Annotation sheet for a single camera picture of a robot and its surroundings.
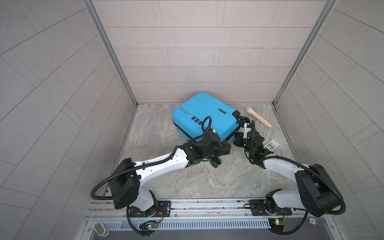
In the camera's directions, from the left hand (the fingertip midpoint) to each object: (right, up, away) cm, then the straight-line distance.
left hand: (229, 148), depth 74 cm
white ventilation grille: (-9, -34, -6) cm, 36 cm away
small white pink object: (-57, -33, -11) cm, 67 cm away
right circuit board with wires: (+21, -34, -6) cm, 41 cm away
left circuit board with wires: (-38, -32, -9) cm, 50 cm away
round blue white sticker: (+37, -32, -6) cm, 49 cm away
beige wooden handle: (+27, +16, +32) cm, 45 cm away
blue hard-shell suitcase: (-21, +17, +11) cm, 29 cm away
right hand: (+5, +5, +15) cm, 17 cm away
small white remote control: (+30, -2, +18) cm, 35 cm away
